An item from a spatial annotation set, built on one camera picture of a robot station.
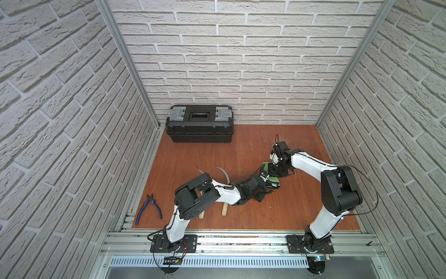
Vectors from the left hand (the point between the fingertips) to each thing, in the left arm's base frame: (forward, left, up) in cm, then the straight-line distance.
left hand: (266, 187), depth 90 cm
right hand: (+7, -4, +1) cm, 8 cm away
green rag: (+2, -2, +6) cm, 6 cm away
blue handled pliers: (-5, +60, -1) cm, 60 cm away
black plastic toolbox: (+33, +36, +15) cm, 51 cm away
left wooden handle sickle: (-13, +33, 0) cm, 35 cm away
